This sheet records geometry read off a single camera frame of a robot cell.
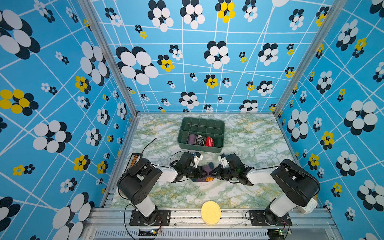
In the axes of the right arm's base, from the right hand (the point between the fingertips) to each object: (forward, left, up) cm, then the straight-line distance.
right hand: (210, 174), depth 87 cm
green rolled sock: (+19, -6, +5) cm, 20 cm away
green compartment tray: (+39, 0, -4) cm, 39 cm away
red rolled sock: (+19, 0, +5) cm, 20 cm away
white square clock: (-18, -49, +1) cm, 52 cm away
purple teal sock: (-3, +2, +2) cm, 4 cm away
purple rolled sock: (+22, +12, +5) cm, 25 cm away
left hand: (-1, +1, +1) cm, 2 cm away
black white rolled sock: (+20, +6, +6) cm, 21 cm away
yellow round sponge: (-21, +1, +1) cm, 21 cm away
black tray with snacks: (+10, +48, +1) cm, 49 cm away
